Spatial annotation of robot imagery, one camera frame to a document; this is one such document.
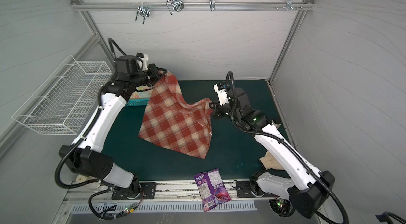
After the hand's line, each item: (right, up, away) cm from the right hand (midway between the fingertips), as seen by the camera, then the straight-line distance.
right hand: (213, 99), depth 71 cm
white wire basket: (-66, -1, -1) cm, 66 cm away
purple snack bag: (0, -42, +2) cm, 42 cm away
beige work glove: (+30, -34, +11) cm, 47 cm away
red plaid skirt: (-17, -14, +17) cm, 29 cm away
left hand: (-20, +15, +2) cm, 25 cm away
